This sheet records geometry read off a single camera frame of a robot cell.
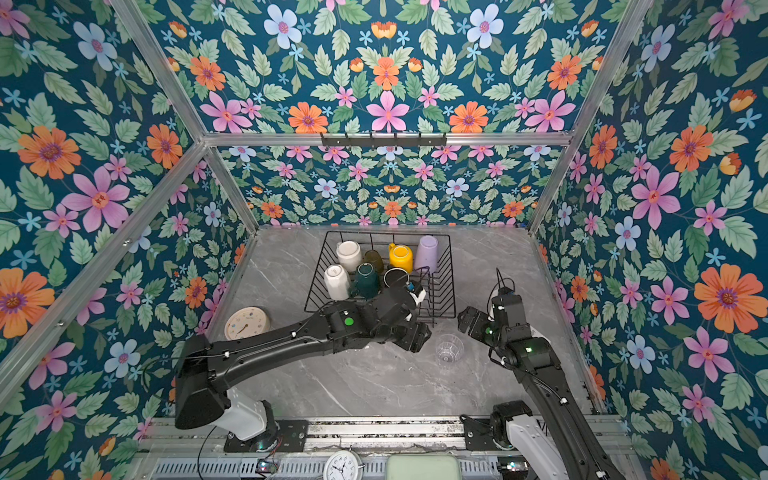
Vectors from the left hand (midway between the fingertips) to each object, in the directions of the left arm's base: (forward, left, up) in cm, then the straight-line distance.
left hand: (428, 328), depth 70 cm
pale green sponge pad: (-25, +3, -22) cm, 34 cm away
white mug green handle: (+22, +17, -13) cm, 31 cm away
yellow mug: (+30, +5, -10) cm, 32 cm away
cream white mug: (+22, +25, -10) cm, 35 cm away
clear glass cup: (+1, -7, -15) cm, 17 cm away
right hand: (+5, -12, -7) cm, 15 cm away
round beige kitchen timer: (+15, +55, -20) cm, 60 cm away
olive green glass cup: (+33, +15, -12) cm, 38 cm away
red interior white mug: (+33, +22, -12) cm, 41 cm away
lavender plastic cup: (+30, -4, -9) cm, 32 cm away
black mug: (+22, +7, -10) cm, 25 cm away
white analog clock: (-24, +21, -17) cm, 36 cm away
